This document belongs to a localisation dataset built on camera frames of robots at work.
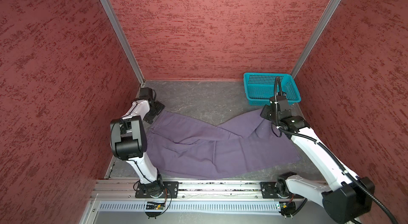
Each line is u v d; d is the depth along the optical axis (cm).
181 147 85
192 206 71
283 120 57
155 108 87
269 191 74
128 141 49
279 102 58
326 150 45
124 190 76
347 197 37
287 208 72
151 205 73
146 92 77
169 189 74
